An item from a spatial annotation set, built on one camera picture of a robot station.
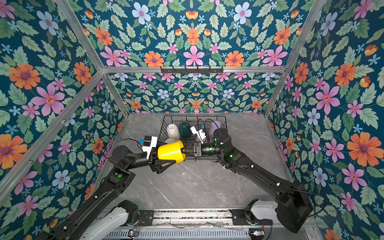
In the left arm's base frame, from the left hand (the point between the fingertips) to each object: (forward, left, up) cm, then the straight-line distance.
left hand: (174, 154), depth 58 cm
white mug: (+30, +6, -24) cm, 39 cm away
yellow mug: (+1, 0, +2) cm, 2 cm away
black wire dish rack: (+43, -12, -30) cm, 54 cm away
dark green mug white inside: (+31, -1, -25) cm, 40 cm away
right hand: (+3, -2, -3) cm, 5 cm away
